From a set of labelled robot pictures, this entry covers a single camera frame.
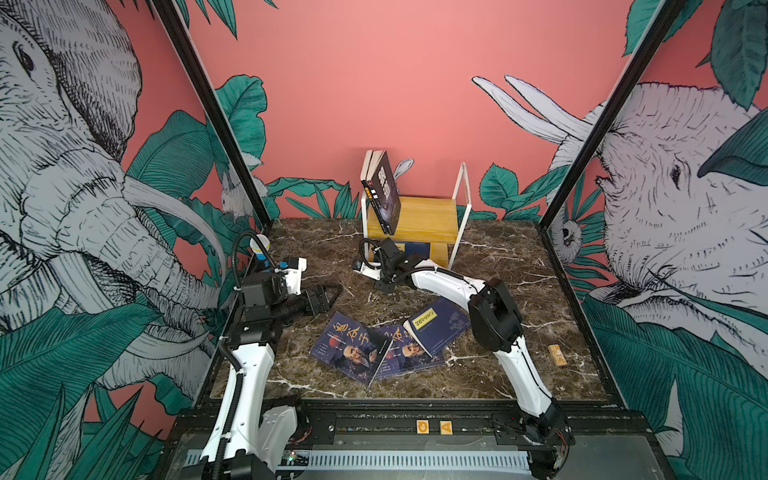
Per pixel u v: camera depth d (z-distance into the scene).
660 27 0.71
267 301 0.60
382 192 0.83
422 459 0.70
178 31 0.72
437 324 0.91
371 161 0.80
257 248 0.90
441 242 0.92
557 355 0.86
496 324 0.57
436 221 0.94
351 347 0.86
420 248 1.03
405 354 0.86
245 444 0.40
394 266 0.75
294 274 0.69
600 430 0.75
